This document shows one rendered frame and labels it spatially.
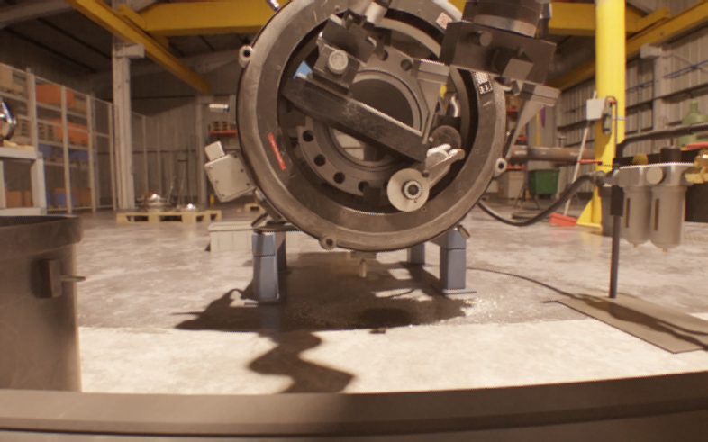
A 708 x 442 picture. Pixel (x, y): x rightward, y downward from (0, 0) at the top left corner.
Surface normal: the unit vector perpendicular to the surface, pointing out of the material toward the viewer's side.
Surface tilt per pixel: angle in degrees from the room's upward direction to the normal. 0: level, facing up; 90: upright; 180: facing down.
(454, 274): 90
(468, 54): 114
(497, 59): 83
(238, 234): 90
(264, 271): 90
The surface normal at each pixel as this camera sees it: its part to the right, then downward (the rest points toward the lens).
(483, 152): 0.12, 0.08
